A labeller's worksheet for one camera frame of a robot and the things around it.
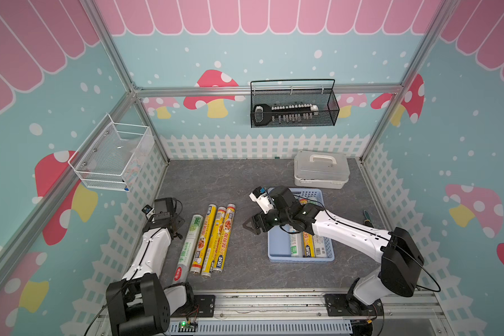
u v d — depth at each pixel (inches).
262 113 35.3
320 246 33.3
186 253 32.7
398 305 29.9
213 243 34.0
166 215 25.9
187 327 28.7
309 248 33.3
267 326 28.0
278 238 34.3
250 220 28.0
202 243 33.7
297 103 36.1
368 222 37.1
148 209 29.7
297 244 33.4
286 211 23.7
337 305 29.1
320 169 41.1
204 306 29.2
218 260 31.9
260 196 27.4
